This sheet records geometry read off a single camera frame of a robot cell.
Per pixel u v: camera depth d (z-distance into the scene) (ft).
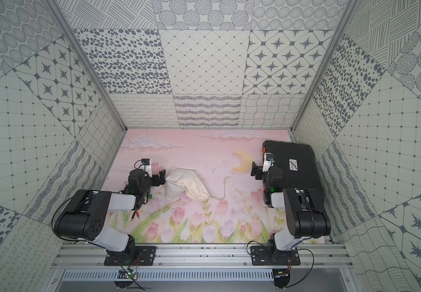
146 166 2.69
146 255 2.41
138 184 2.40
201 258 2.45
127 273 2.30
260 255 2.40
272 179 2.35
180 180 2.84
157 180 2.84
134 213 2.81
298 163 3.13
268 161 2.64
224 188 3.06
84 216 1.49
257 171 2.75
